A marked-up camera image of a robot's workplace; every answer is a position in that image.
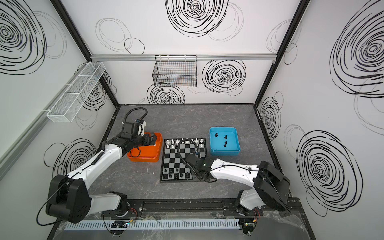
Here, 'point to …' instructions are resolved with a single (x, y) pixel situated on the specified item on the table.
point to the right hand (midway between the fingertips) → (194, 177)
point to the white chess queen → (182, 141)
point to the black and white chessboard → (175, 151)
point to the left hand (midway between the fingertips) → (151, 137)
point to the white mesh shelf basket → (71, 100)
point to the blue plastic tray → (224, 141)
